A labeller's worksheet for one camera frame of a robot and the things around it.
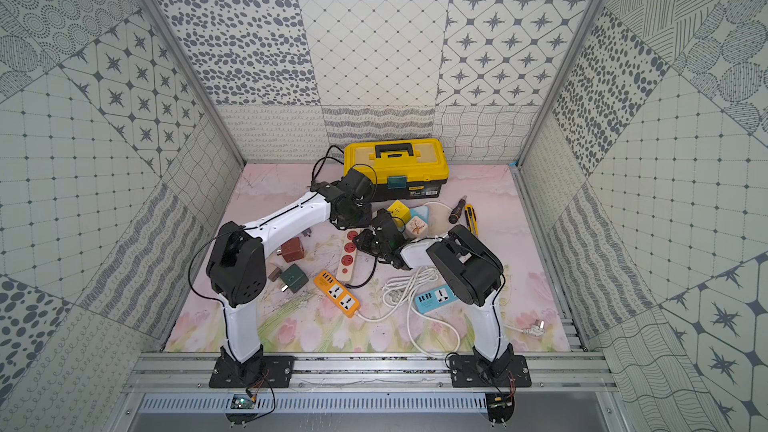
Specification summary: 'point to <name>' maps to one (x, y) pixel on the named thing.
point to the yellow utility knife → (471, 219)
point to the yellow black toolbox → (399, 169)
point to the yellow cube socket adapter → (400, 213)
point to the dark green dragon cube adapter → (294, 277)
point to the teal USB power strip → (435, 298)
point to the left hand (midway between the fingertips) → (369, 217)
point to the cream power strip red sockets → (345, 267)
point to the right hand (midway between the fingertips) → (358, 243)
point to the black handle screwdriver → (457, 209)
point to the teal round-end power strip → (436, 214)
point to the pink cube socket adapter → (416, 228)
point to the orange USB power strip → (337, 294)
